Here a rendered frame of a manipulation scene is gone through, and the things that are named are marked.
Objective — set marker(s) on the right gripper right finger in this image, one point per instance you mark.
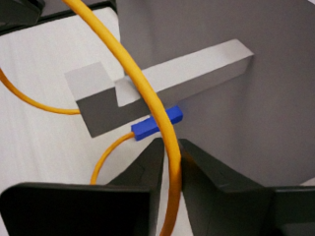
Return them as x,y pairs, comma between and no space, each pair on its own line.
218,203

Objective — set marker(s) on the yellow cable with blue plug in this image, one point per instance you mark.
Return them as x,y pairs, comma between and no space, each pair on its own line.
149,96

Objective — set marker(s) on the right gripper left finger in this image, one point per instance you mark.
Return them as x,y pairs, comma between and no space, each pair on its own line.
63,209

